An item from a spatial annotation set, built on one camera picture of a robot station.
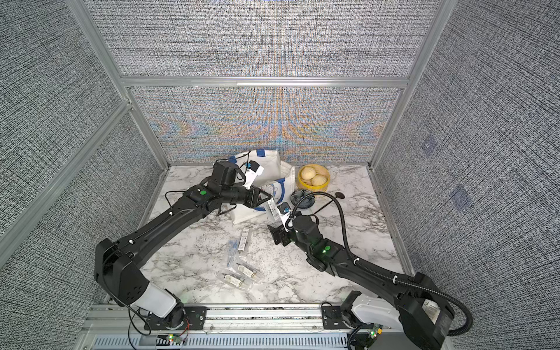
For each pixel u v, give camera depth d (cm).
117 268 41
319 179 106
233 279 80
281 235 69
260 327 73
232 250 88
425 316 40
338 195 105
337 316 73
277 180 86
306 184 106
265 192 73
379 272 48
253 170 68
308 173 107
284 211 66
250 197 66
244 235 91
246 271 82
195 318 73
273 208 76
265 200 73
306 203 102
